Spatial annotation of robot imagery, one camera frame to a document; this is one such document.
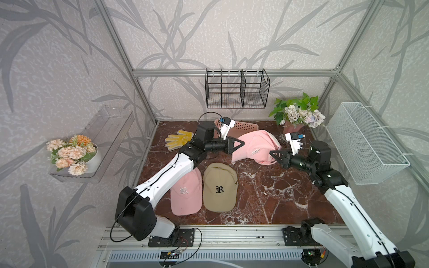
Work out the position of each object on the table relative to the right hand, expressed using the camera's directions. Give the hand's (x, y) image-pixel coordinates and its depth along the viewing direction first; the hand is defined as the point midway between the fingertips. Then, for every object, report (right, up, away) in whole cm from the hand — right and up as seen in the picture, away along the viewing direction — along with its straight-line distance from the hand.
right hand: (271, 151), depth 72 cm
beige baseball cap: (-23, -19, +10) cm, 31 cm away
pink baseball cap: (-39, -22, +9) cm, 46 cm away
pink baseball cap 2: (-6, +3, 0) cm, 6 cm away
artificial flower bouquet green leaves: (+21, +20, +14) cm, 33 cm away
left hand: (-13, +4, -1) cm, 13 cm away
